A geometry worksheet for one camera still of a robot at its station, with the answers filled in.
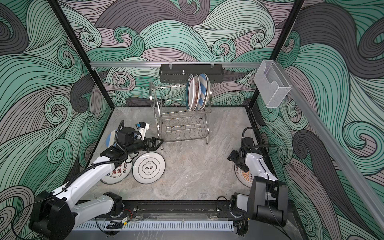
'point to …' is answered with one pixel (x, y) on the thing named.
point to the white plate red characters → (120, 174)
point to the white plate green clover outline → (148, 167)
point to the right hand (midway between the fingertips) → (236, 161)
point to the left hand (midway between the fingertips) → (158, 139)
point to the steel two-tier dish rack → (174, 121)
